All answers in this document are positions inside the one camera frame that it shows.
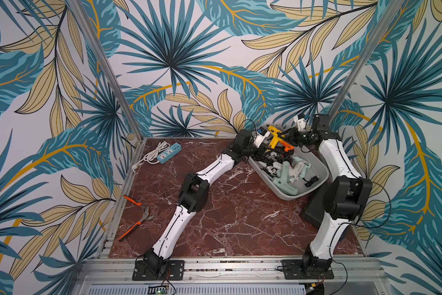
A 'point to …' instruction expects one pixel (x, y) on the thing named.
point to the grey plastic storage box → (314, 173)
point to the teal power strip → (174, 150)
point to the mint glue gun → (282, 182)
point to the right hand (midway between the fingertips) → (282, 135)
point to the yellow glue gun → (276, 137)
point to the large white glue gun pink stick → (294, 173)
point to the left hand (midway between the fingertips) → (272, 149)
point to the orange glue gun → (287, 146)
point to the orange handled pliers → (145, 216)
